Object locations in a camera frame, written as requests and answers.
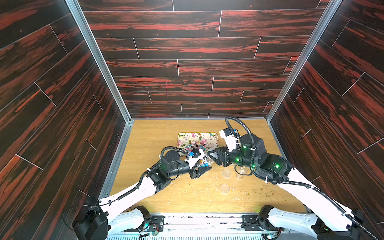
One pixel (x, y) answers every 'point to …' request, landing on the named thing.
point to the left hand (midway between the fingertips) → (208, 162)
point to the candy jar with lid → (206, 162)
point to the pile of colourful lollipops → (191, 148)
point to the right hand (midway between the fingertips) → (214, 148)
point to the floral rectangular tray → (205, 141)
